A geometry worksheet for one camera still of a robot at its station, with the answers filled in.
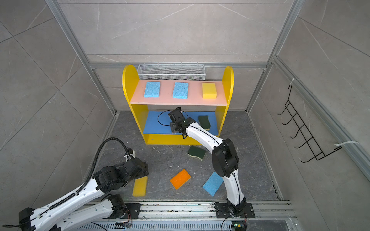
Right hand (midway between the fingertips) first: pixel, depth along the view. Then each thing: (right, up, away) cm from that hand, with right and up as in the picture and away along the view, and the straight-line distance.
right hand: (180, 124), depth 93 cm
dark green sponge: (+11, -18, +1) cm, 21 cm away
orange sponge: (0, -33, -10) cm, 34 cm away
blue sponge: (+20, -34, -11) cm, 41 cm away
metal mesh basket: (-6, +36, +5) cm, 37 cm away
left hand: (-19, -22, -18) cm, 34 cm away
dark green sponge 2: (+16, +2, 0) cm, 16 cm away
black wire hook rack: (+61, +2, -21) cm, 64 cm away
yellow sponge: (-22, -36, -13) cm, 44 cm away
